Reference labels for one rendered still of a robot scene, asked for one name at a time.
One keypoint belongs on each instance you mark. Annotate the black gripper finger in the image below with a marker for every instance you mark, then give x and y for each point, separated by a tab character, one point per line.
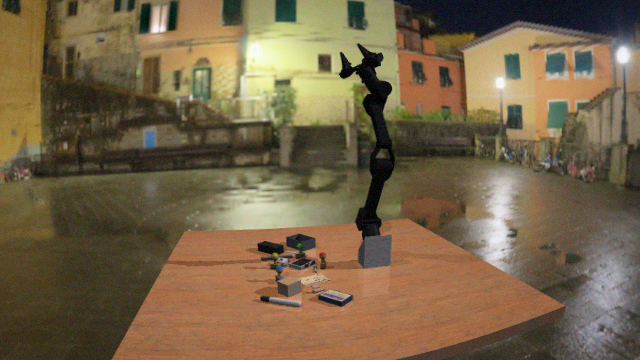
367	54
345	62

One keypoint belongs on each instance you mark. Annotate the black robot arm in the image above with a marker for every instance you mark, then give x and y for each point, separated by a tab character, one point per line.
380	168

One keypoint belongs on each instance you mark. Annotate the tan cardboard box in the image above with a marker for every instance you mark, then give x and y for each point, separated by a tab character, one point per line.
289	286

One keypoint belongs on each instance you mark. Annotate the grey marker with black cap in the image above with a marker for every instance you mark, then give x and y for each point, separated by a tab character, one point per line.
281	301

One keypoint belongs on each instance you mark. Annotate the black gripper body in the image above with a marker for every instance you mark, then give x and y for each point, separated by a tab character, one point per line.
364	70

